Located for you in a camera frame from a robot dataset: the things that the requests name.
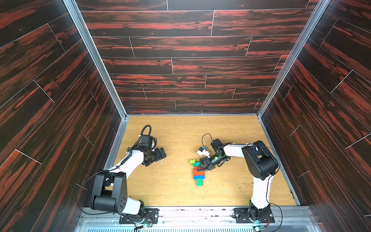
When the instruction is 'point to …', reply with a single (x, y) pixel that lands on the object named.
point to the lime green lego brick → (192, 161)
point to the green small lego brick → (199, 182)
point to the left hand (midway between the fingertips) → (161, 156)
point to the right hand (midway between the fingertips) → (200, 170)
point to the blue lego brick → (199, 177)
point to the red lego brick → (196, 173)
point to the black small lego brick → (198, 168)
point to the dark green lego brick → (196, 164)
